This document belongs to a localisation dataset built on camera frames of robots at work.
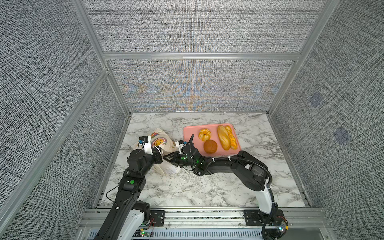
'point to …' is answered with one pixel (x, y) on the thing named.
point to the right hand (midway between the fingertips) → (163, 158)
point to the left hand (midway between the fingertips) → (161, 146)
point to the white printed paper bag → (167, 146)
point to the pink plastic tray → (212, 139)
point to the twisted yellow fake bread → (233, 143)
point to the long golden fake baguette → (224, 137)
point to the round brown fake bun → (210, 146)
